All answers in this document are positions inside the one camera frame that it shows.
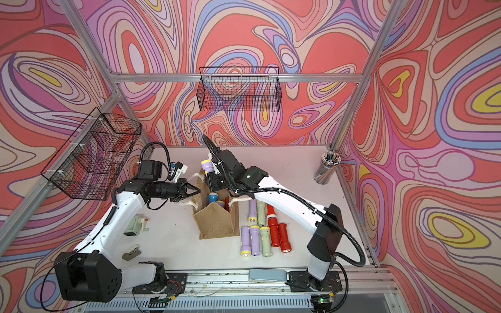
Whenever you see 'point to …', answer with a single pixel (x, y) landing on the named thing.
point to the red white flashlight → (271, 212)
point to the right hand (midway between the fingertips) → (210, 185)
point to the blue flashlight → (212, 197)
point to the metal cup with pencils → (329, 162)
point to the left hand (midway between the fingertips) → (201, 192)
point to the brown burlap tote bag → (213, 220)
